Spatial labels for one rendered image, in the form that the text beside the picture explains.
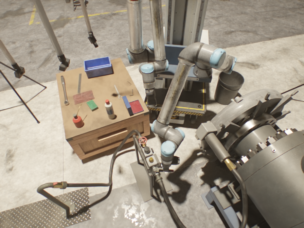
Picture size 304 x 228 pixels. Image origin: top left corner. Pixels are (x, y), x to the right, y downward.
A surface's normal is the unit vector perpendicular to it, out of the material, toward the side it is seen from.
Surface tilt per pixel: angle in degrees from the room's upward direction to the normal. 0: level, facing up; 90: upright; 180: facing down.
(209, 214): 0
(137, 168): 0
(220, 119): 51
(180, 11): 90
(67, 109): 0
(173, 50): 90
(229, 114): 39
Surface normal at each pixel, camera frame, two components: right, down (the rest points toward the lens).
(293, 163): -0.33, -0.48
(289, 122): 0.00, -0.63
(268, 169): -0.68, -0.20
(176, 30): -0.14, 0.76
